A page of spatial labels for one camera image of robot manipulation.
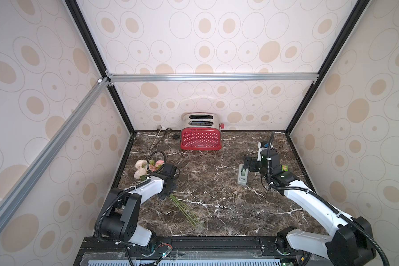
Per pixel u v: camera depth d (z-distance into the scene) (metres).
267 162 0.60
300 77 0.91
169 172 0.73
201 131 0.97
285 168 0.99
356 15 0.70
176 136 1.14
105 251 0.73
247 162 0.75
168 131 1.18
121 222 0.43
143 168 0.92
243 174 0.94
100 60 0.84
